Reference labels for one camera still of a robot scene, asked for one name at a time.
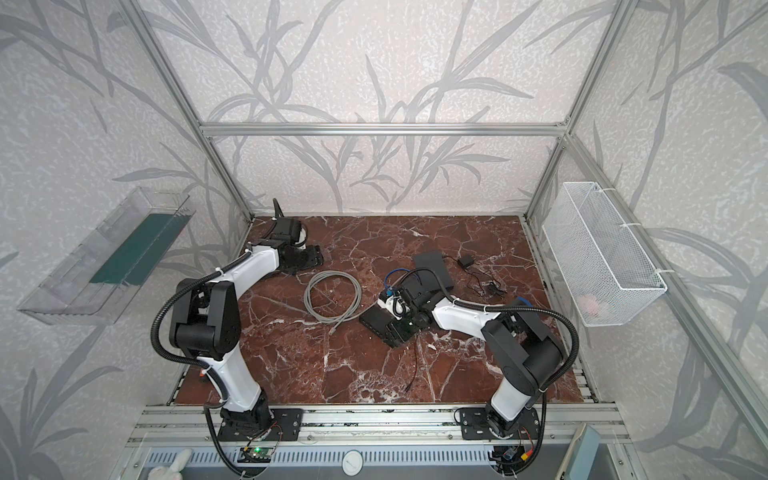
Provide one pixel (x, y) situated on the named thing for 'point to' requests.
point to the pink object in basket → (590, 303)
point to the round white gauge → (352, 463)
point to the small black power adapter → (468, 261)
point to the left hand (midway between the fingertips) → (319, 250)
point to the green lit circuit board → (255, 455)
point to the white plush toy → (173, 471)
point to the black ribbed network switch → (378, 321)
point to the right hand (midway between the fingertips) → (392, 323)
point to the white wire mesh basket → (605, 276)
